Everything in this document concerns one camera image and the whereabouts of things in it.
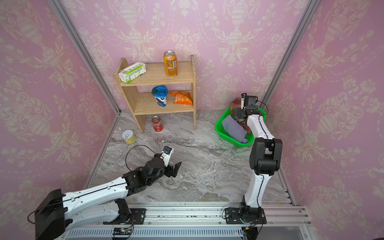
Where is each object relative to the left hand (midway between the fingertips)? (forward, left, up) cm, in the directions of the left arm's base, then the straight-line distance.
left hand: (174, 159), depth 79 cm
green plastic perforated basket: (+21, -48, -8) cm, 53 cm away
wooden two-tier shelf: (+36, +25, +7) cm, 44 cm away
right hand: (+33, -44, +7) cm, 55 cm away
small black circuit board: (-30, +24, -17) cm, 42 cm away
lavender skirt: (+28, -38, -9) cm, 49 cm away
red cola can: (+28, +15, -4) cm, 32 cm away
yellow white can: (+21, +34, -9) cm, 41 cm away
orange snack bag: (+35, -3, +14) cm, 38 cm away
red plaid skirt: (+43, -40, +2) cm, 59 cm away
